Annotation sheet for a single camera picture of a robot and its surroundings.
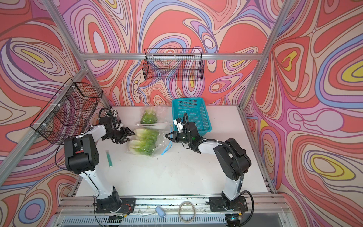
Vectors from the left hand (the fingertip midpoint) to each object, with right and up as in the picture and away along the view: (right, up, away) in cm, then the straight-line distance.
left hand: (133, 136), depth 96 cm
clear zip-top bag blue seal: (+22, -4, -11) cm, 25 cm away
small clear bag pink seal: (+11, +15, +8) cm, 20 cm away
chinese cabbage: (+10, -5, -9) cm, 15 cm away
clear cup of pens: (-12, +16, -6) cm, 21 cm away
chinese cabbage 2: (+7, +2, -2) cm, 8 cm away
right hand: (+24, -1, -10) cm, 26 cm away
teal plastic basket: (+46, +20, +22) cm, 54 cm away
